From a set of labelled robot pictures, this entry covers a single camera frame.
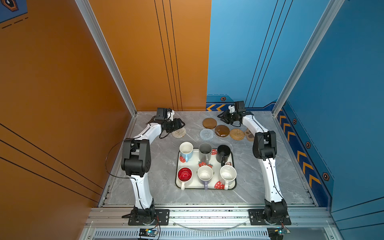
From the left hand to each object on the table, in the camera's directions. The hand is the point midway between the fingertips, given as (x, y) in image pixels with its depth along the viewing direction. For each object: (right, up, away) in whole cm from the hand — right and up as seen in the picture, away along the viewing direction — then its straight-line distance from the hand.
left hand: (181, 123), depth 98 cm
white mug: (+28, -30, -12) cm, 43 cm away
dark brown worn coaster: (+29, -5, +11) cm, 31 cm away
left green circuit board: (-13, -53, -27) cm, 61 cm away
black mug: (+27, -19, -5) cm, 33 cm away
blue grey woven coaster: (+17, -7, +8) cm, 20 cm away
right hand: (+26, +5, +10) cm, 28 cm away
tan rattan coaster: (+39, -8, +7) cm, 40 cm away
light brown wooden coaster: (+20, 0, +14) cm, 24 cm away
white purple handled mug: (+15, -29, -11) cm, 35 cm away
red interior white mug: (+3, -30, -13) cm, 33 cm away
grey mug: (+15, -17, -7) cm, 24 cm away
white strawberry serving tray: (+9, -30, -11) cm, 33 cm away
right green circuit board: (+48, -52, -28) cm, 76 cm away
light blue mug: (+3, -16, -6) cm, 17 cm away
